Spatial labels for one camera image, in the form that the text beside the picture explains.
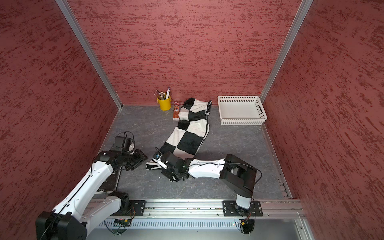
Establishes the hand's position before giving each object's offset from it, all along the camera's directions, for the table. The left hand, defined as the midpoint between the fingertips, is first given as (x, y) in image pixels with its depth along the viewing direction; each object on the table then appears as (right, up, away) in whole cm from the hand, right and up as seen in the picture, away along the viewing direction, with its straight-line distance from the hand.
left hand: (145, 162), depth 80 cm
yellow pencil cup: (+3, +35, +37) cm, 51 cm away
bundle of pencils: (+4, +41, +23) cm, 47 cm away
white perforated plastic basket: (+65, +31, +38) cm, 81 cm away
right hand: (+10, -4, +3) cm, 12 cm away
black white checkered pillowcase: (+22, +10, +19) cm, 31 cm away
